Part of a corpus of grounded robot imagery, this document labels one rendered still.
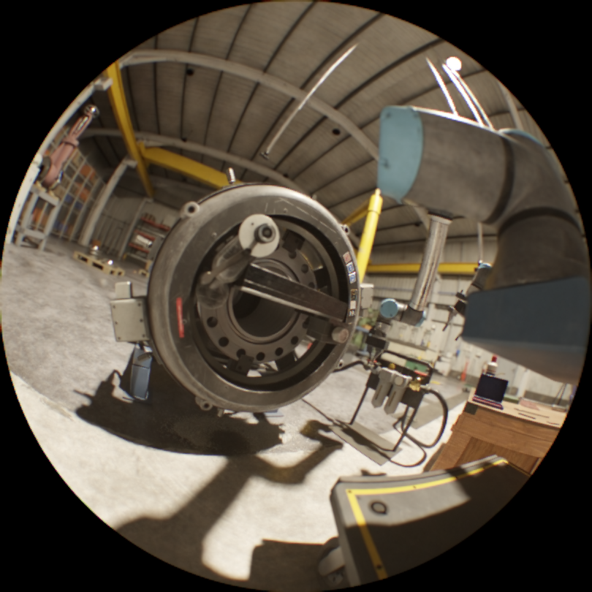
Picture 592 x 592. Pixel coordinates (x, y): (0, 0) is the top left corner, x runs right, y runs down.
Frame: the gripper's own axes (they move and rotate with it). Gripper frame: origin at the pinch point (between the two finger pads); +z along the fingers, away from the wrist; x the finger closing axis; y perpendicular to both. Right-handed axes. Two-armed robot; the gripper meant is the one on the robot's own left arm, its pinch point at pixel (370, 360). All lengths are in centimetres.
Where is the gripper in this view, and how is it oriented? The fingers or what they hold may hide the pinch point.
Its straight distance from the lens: 116.1
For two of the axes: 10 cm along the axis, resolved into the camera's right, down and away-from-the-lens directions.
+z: -3.3, 9.4, -0.9
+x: -5.6, -1.2, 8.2
